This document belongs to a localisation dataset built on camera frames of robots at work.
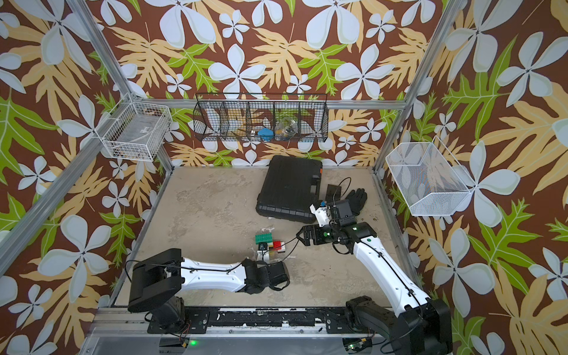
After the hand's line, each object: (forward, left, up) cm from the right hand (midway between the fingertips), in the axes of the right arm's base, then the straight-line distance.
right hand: (306, 232), depth 80 cm
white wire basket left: (+34, +66, +20) cm, 77 cm away
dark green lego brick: (+5, +17, -14) cm, 23 cm away
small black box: (+27, -16, -11) cm, 33 cm away
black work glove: (+25, -27, -13) cm, 39 cm away
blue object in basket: (+39, +16, +15) cm, 44 cm away
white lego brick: (-1, +9, -12) cm, 15 cm away
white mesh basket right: (+14, -45, +12) cm, 49 cm away
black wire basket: (+48, +4, +17) cm, 51 cm away
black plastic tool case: (+26, +5, -7) cm, 28 cm away
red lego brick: (-1, +11, -9) cm, 14 cm away
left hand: (-10, +12, -14) cm, 21 cm away
